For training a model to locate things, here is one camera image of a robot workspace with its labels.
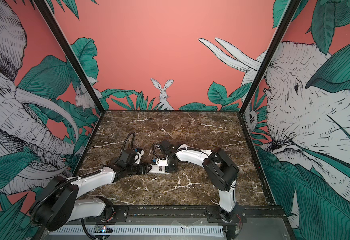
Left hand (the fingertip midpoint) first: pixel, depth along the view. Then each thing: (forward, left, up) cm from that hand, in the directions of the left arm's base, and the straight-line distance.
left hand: (148, 165), depth 88 cm
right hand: (0, -11, -1) cm, 11 cm away
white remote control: (-2, -4, -2) cm, 5 cm away
